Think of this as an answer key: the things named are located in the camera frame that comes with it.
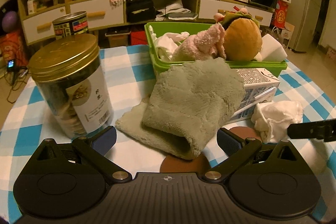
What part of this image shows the brown round coaster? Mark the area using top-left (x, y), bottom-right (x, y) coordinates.
top-left (159, 153), bottom-right (211, 175)

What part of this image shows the white foam sponge block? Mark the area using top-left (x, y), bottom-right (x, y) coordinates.
top-left (254, 34), bottom-right (288, 62)

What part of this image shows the white crumpled cloth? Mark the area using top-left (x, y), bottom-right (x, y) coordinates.
top-left (251, 101), bottom-right (303, 143)

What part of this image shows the milk carton box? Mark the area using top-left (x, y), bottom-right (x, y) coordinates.
top-left (230, 68), bottom-right (280, 123)

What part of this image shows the grey green fluffy towel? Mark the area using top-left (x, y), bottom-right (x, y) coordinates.
top-left (116, 58), bottom-right (245, 160)

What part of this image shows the blue white checkered tablecloth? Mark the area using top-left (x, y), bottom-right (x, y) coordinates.
top-left (1, 46), bottom-right (335, 223)

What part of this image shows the green plastic bin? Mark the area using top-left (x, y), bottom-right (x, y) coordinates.
top-left (145, 21), bottom-right (288, 77)

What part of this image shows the gold lid cookie jar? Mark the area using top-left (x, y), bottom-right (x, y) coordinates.
top-left (29, 33), bottom-right (114, 139)

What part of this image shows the hamburger plush toy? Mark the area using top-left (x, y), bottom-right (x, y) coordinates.
top-left (214, 8), bottom-right (263, 61)

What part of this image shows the pink plush toy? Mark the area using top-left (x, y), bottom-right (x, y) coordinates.
top-left (171, 23), bottom-right (226, 62)

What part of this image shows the red cardboard box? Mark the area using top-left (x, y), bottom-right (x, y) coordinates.
top-left (130, 30), bottom-right (147, 46)

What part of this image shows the small lit screen device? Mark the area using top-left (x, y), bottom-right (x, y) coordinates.
top-left (7, 59), bottom-right (16, 72)

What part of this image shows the black drink can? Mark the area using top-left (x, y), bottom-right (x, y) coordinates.
top-left (52, 11), bottom-right (88, 39)

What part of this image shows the white cloth in bin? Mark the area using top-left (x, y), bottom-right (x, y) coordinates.
top-left (149, 26), bottom-right (190, 62)

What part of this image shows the red gift bag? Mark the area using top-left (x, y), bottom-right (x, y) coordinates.
top-left (271, 0), bottom-right (289, 29)

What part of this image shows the black bag in shelf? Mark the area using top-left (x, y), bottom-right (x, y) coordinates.
top-left (126, 0), bottom-right (156, 23)

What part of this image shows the purple ball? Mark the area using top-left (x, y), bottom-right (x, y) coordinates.
top-left (2, 11), bottom-right (19, 32)

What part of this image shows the wooden white drawer cabinet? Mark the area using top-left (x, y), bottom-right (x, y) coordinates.
top-left (18, 0), bottom-right (272, 46)

